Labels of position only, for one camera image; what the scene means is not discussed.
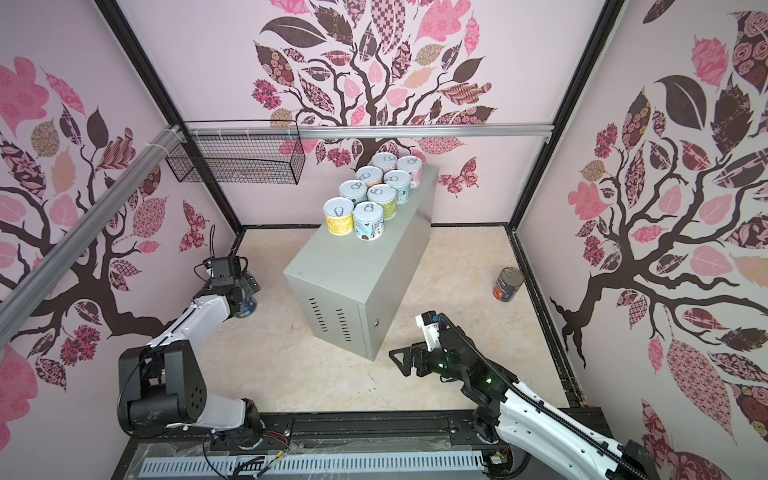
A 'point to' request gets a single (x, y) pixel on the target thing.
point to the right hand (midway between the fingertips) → (401, 349)
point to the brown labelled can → (508, 284)
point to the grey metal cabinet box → (353, 288)
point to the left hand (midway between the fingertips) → (235, 291)
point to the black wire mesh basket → (239, 152)
